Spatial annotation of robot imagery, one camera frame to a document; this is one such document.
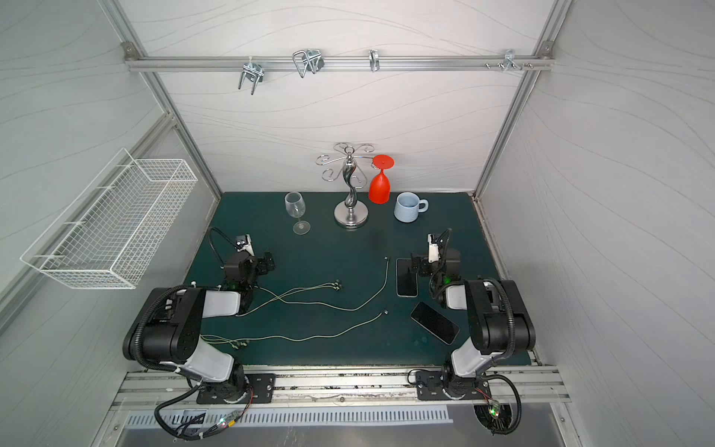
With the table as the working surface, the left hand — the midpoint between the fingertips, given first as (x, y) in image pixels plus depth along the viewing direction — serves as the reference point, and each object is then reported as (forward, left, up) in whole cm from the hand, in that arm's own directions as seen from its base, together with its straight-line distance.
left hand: (252, 252), depth 94 cm
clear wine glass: (+17, -13, +5) cm, 22 cm away
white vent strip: (-45, -15, -8) cm, 48 cm away
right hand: (+3, -61, -2) cm, 61 cm away
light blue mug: (+23, -55, -1) cm, 60 cm away
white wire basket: (-13, +25, +24) cm, 37 cm away
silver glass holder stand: (+23, -34, +19) cm, 45 cm away
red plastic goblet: (+21, -43, +12) cm, 50 cm away
